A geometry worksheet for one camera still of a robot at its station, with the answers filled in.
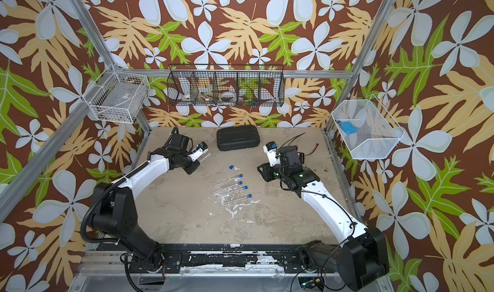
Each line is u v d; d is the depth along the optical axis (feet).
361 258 1.29
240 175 3.23
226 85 3.19
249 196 3.03
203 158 2.98
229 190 3.06
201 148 2.66
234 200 2.97
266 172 2.28
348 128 2.83
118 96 2.82
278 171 2.26
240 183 3.14
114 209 1.50
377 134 2.56
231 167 3.36
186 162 2.59
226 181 3.19
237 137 3.54
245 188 3.12
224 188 3.12
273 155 2.35
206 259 2.46
